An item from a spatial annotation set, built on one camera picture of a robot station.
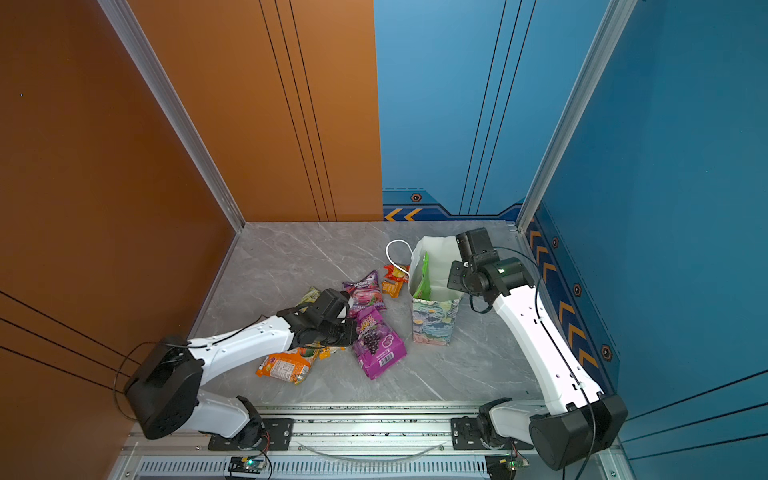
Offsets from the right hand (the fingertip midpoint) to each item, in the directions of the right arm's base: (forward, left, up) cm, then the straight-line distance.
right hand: (456, 277), depth 76 cm
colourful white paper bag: (-8, +6, -7) cm, 12 cm away
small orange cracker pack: (+11, +17, -21) cm, 29 cm away
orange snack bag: (-16, +44, -19) cm, 50 cm away
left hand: (-7, +26, -17) cm, 32 cm away
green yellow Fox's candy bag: (+7, +44, -20) cm, 49 cm away
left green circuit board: (-37, +52, -24) cm, 68 cm away
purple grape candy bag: (-11, +21, -16) cm, 29 cm away
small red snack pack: (+16, +16, -20) cm, 30 cm away
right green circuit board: (-37, -12, -23) cm, 45 cm away
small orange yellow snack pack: (-11, +37, -22) cm, 44 cm away
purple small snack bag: (+8, +26, -19) cm, 33 cm away
